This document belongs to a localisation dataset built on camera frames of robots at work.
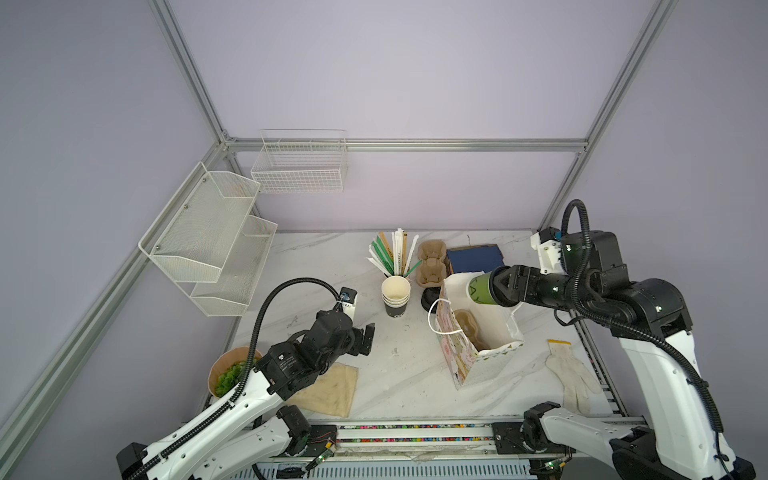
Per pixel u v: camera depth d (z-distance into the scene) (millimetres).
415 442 747
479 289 662
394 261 956
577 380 835
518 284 528
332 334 512
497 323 792
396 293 925
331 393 816
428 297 980
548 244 523
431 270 1041
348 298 620
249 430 576
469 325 898
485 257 1063
